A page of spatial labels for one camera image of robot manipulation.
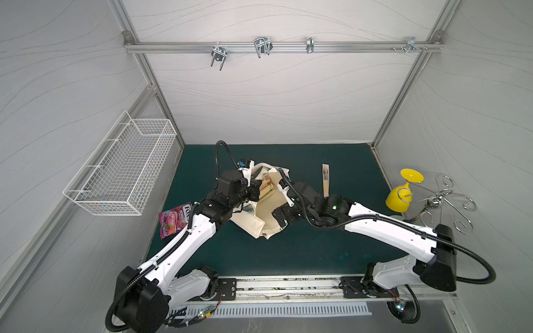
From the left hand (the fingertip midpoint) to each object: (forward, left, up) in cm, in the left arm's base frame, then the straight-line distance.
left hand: (257, 181), depth 77 cm
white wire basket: (-5, +46, +8) cm, 47 cm away
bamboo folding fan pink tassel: (+17, -33, -22) cm, 43 cm away
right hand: (-8, -9, -4) cm, 13 cm away
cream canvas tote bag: (-12, 0, -4) cm, 13 cm away
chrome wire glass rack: (-10, -59, +5) cm, 60 cm away
